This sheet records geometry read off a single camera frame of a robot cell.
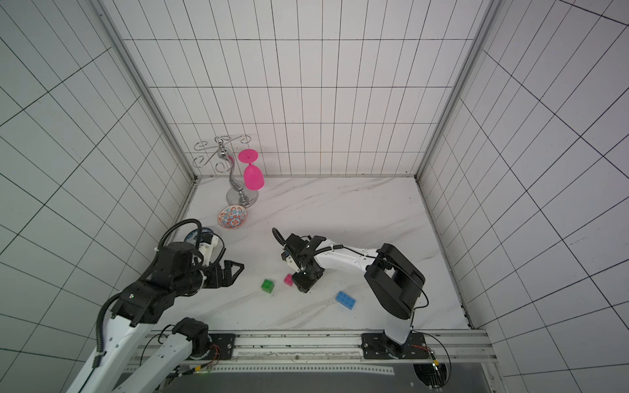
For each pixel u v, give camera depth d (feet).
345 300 2.66
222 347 2.38
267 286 2.67
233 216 3.40
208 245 2.07
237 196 3.62
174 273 1.65
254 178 3.20
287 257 2.59
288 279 2.79
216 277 1.97
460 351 2.39
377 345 2.37
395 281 1.52
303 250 2.07
